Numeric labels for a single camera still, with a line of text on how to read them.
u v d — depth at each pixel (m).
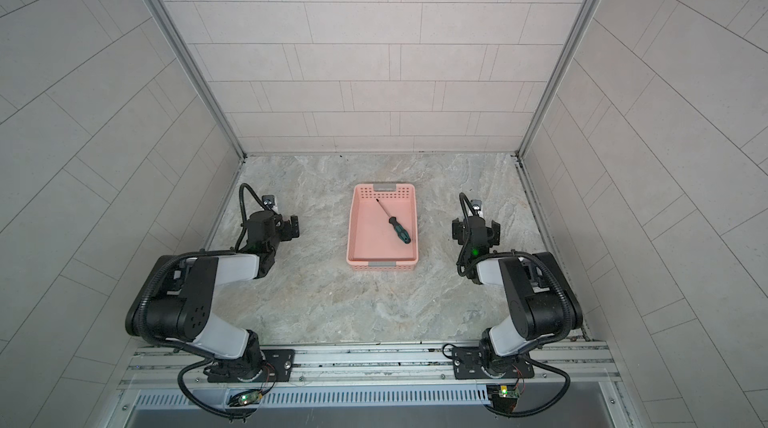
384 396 0.68
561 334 0.42
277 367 0.70
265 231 0.72
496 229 0.83
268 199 0.80
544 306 0.44
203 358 0.59
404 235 0.91
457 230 0.87
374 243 0.94
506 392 0.68
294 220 0.86
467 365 0.71
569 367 0.72
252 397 0.64
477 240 0.71
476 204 0.80
